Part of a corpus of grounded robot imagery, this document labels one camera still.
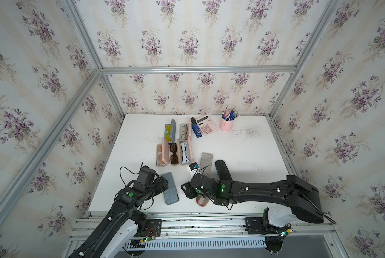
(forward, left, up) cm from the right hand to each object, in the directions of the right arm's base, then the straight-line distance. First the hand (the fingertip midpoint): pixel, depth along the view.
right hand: (185, 187), depth 76 cm
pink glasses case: (+20, +14, -2) cm, 25 cm away
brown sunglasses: (+26, +9, -7) cm, 29 cm away
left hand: (+1, +10, -3) cm, 11 cm away
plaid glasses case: (-5, -8, -6) cm, 11 cm away
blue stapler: (+44, -4, -7) cm, 45 cm away
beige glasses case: (+22, +6, -4) cm, 23 cm away
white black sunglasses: (+20, +2, -8) cm, 22 cm away
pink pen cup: (+44, -25, -4) cm, 51 cm away
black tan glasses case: (+13, -20, -7) cm, 25 cm away
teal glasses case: (-1, +8, -6) cm, 10 cm away
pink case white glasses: (+24, +1, -6) cm, 25 cm away
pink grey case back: (+39, 0, -3) cm, 39 cm away
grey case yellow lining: (+39, +13, -7) cm, 42 cm away
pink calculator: (+47, -12, -8) cm, 49 cm away
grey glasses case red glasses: (+18, -11, -7) cm, 22 cm away
